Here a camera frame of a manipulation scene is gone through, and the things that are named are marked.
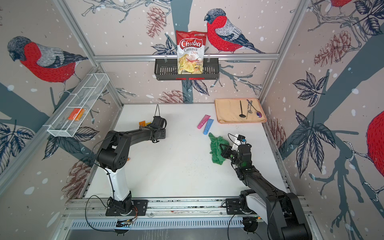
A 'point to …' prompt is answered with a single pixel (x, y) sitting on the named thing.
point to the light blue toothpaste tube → (208, 126)
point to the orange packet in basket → (77, 114)
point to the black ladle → (242, 115)
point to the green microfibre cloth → (216, 150)
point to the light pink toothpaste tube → (203, 121)
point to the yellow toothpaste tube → (148, 123)
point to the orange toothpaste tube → (142, 123)
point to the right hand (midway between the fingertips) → (219, 143)
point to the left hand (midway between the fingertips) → (162, 130)
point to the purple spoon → (258, 113)
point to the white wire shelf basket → (68, 123)
